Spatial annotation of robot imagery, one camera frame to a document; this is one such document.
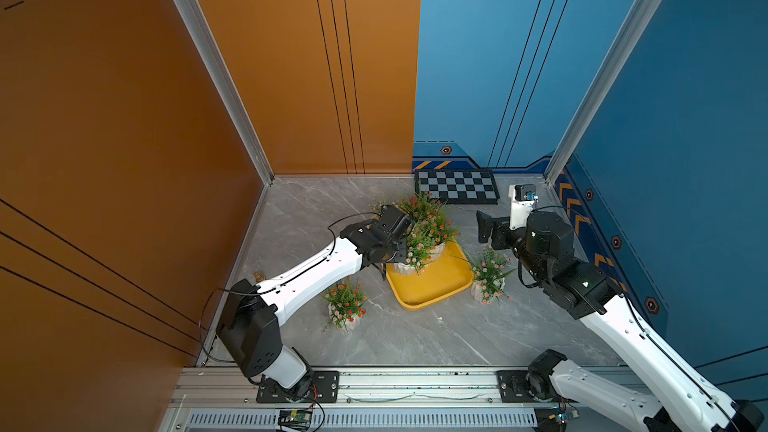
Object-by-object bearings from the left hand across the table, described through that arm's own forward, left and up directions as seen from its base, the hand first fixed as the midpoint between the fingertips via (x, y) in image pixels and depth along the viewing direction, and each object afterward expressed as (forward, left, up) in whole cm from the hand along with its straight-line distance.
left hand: (401, 245), depth 82 cm
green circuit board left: (-38, +26, -18) cm, 49 cm away
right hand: (0, -22, +16) cm, 28 cm away
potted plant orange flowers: (-2, -6, +5) cm, 8 cm away
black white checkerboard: (+34, -22, -11) cm, 42 cm away
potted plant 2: (-16, +14, -1) cm, 21 cm away
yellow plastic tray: (-2, -12, -18) cm, 21 cm away
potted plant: (+23, -9, -10) cm, 27 cm away
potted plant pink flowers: (-6, -24, -5) cm, 26 cm away
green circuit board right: (-38, -36, -16) cm, 54 cm away
